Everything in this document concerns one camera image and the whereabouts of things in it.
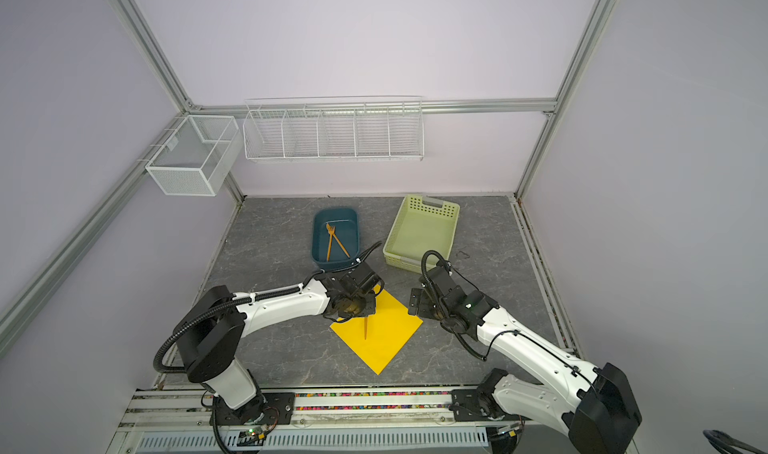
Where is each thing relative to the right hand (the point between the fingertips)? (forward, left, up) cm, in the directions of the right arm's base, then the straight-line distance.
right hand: (425, 303), depth 81 cm
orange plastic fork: (+32, +32, -9) cm, 46 cm away
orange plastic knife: (+28, +29, -9) cm, 41 cm away
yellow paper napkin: (-6, +13, -10) cm, 17 cm away
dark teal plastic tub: (+37, +27, -9) cm, 47 cm away
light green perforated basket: (+39, -2, -13) cm, 41 cm away
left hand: (0, +15, -6) cm, 17 cm away
